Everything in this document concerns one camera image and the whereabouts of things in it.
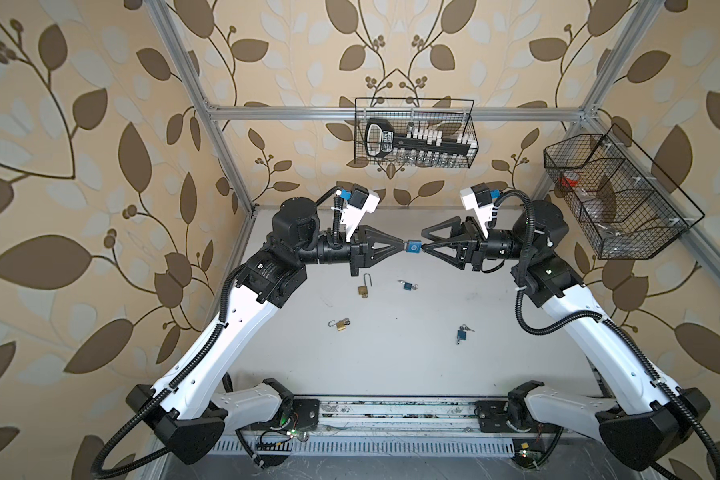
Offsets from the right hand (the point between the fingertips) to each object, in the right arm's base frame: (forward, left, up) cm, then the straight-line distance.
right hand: (427, 244), depth 55 cm
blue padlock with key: (0, -16, -44) cm, 47 cm away
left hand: (-2, +5, +2) cm, 6 cm away
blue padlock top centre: (+16, -2, -43) cm, 46 cm away
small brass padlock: (+3, +20, -42) cm, 47 cm away
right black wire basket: (+16, -53, -8) cm, 56 cm away
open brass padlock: (+15, +13, -43) cm, 47 cm away
